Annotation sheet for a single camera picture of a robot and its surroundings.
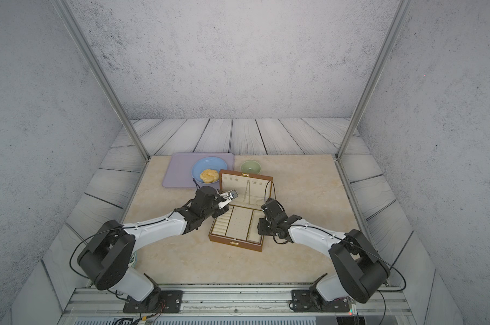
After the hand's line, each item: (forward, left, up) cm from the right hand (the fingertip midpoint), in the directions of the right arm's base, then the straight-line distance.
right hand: (261, 226), depth 88 cm
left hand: (+11, +16, +8) cm, 20 cm away
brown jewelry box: (0, +10, +2) cm, 10 cm away
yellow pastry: (+29, +27, 0) cm, 39 cm away
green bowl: (+35, +5, 0) cm, 35 cm away
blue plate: (+39, +30, -1) cm, 49 cm away
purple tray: (+33, +45, -3) cm, 56 cm away
